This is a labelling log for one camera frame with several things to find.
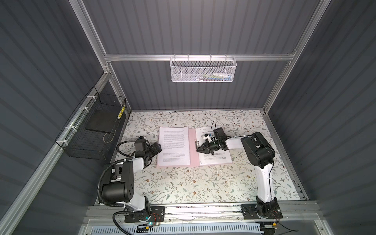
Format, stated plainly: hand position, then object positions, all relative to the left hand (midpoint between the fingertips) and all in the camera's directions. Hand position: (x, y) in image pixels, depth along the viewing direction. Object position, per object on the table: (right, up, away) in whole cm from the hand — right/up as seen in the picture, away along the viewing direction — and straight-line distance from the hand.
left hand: (156, 147), depth 95 cm
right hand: (+28, -3, 0) cm, 28 cm away
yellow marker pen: (-17, +22, -14) cm, 31 cm away
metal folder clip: (+27, +2, +4) cm, 28 cm away
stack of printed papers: (+42, -6, -2) cm, 43 cm away
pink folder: (+25, -4, 0) cm, 25 cm away
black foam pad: (-25, +17, -17) cm, 34 cm away
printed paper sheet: (+12, +1, +3) cm, 12 cm away
